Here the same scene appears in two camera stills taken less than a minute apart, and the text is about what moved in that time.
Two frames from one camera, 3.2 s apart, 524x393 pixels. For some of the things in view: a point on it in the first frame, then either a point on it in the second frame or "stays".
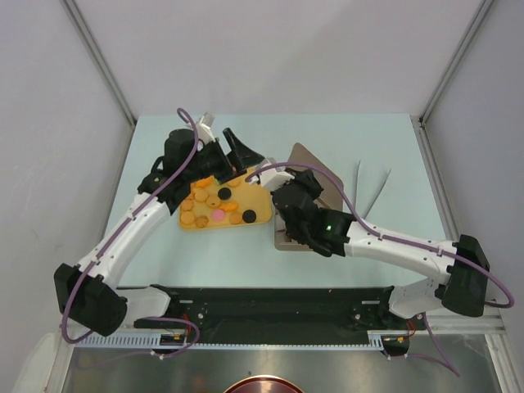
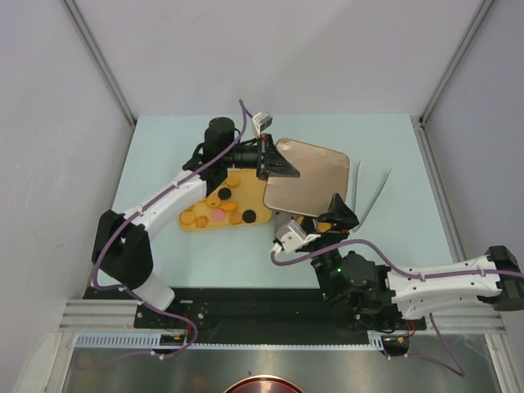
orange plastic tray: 237,202 stays
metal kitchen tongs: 363,217 stays
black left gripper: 240,157 -> 272,163
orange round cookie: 235,218 stays
